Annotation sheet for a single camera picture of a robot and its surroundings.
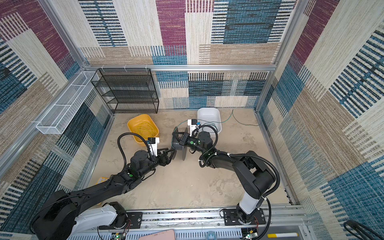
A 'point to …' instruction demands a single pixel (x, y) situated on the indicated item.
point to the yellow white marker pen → (282, 235)
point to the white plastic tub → (210, 116)
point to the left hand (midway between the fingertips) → (172, 148)
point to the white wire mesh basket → (54, 120)
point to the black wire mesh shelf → (127, 90)
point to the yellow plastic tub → (144, 117)
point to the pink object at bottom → (167, 235)
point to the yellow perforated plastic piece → (102, 179)
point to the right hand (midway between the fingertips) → (171, 135)
